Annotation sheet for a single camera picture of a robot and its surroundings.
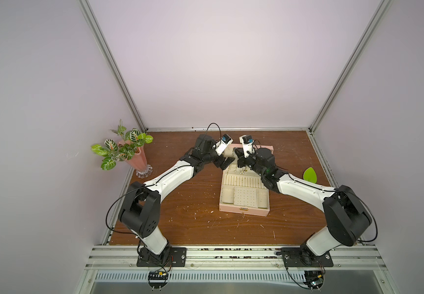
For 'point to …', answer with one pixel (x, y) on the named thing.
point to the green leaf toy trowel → (309, 174)
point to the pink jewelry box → (241, 190)
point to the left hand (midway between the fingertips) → (227, 150)
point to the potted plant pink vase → (128, 149)
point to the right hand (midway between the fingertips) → (239, 143)
